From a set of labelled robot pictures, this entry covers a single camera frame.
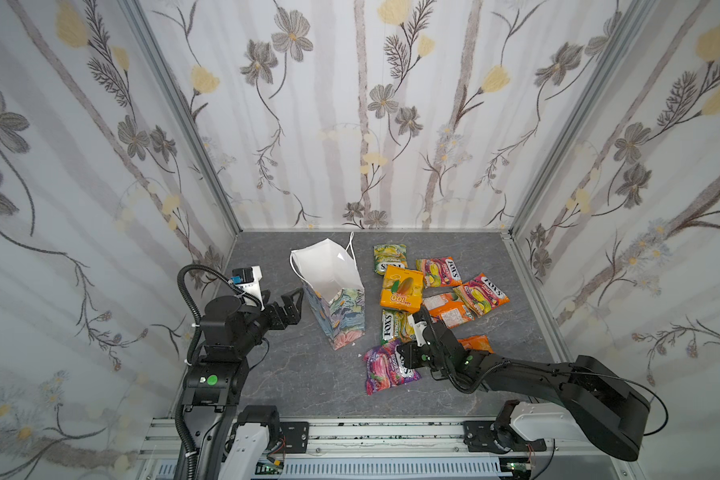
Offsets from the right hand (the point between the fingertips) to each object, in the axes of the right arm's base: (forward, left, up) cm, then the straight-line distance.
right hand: (389, 342), depth 83 cm
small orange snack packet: (+2, -27, -4) cm, 28 cm away
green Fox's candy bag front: (+8, -3, -6) cm, 10 cm away
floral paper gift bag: (+22, +19, -3) cm, 29 cm away
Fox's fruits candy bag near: (+19, -32, -4) cm, 38 cm away
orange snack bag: (+14, -20, -5) cm, 24 cm away
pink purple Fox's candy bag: (-6, +1, -4) cm, 7 cm away
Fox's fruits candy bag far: (+28, -19, -5) cm, 35 cm away
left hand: (+5, +27, +22) cm, 35 cm away
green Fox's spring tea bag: (+36, -2, -6) cm, 37 cm away
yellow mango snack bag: (+20, -5, -4) cm, 21 cm away
